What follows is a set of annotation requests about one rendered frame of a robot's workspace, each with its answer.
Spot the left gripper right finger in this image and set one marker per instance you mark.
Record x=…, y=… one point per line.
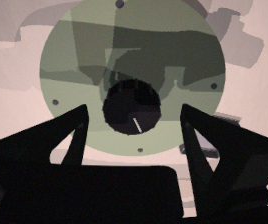
x=243, y=160

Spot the black square tray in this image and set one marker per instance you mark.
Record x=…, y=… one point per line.
x=209, y=150

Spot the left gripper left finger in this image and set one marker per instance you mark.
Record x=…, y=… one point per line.
x=36, y=143

